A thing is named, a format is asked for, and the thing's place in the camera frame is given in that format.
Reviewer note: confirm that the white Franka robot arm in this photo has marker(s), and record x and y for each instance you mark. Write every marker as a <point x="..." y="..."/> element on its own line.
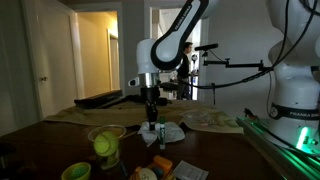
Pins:
<point x="173" y="46"/>

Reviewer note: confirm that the yellow green tennis ball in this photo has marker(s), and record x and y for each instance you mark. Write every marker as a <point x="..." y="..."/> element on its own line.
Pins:
<point x="106" y="143"/>

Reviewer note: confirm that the black stereo camera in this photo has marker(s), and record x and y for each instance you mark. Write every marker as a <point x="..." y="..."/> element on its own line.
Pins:
<point x="206" y="47"/>

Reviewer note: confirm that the clear plastic bag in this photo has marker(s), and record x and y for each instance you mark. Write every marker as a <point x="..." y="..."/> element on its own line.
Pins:
<point x="206" y="119"/>

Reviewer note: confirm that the white paper towel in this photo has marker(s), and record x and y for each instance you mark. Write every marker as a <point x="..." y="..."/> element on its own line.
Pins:
<point x="171" y="131"/>

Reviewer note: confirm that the black long stand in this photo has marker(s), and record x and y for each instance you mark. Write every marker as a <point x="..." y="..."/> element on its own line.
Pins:
<point x="133" y="99"/>

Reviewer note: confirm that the dark door knob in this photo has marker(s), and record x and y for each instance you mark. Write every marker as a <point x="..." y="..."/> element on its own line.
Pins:
<point x="43" y="79"/>

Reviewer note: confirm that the crinkled plastic wrapper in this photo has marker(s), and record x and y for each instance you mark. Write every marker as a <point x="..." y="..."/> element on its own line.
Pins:
<point x="190" y="171"/>

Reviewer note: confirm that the clear plastic cup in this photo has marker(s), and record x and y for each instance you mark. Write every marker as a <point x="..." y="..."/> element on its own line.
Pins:
<point x="110" y="161"/>

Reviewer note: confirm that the small yellow green bowl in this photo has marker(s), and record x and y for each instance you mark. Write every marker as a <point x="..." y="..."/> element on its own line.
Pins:
<point x="76" y="171"/>

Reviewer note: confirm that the thin wooden stick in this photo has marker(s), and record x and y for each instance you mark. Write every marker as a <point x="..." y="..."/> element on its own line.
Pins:
<point x="130" y="134"/>

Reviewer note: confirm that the person in dark shirt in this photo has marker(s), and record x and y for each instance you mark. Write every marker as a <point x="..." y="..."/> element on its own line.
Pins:
<point x="184" y="70"/>

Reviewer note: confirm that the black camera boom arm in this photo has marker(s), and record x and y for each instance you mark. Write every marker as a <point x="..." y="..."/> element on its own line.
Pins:
<point x="233" y="64"/>

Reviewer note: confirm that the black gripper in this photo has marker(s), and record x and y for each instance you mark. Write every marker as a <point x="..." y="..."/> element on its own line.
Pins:
<point x="150" y="96"/>

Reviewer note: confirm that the white hallway door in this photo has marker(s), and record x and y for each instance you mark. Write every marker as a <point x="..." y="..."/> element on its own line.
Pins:
<point x="114" y="60"/>

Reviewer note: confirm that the orange plastic toy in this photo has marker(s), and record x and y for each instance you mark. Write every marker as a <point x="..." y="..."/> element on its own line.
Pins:
<point x="161" y="165"/>

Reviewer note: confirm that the tan yellow terry towel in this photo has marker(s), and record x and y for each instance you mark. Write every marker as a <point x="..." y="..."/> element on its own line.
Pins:
<point x="110" y="115"/>

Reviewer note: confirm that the long black box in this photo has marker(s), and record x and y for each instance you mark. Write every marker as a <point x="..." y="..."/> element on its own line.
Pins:
<point x="98" y="99"/>

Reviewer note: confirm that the green lit metal base frame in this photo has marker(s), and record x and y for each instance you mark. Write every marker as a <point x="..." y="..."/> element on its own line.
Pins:
<point x="283" y="156"/>

